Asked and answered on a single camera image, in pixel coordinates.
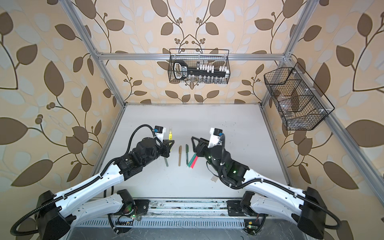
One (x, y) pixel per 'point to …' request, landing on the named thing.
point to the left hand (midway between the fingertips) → (171, 140)
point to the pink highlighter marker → (194, 162)
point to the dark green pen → (187, 150)
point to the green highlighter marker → (191, 160)
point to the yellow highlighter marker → (170, 133)
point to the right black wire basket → (302, 105)
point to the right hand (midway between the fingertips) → (193, 139)
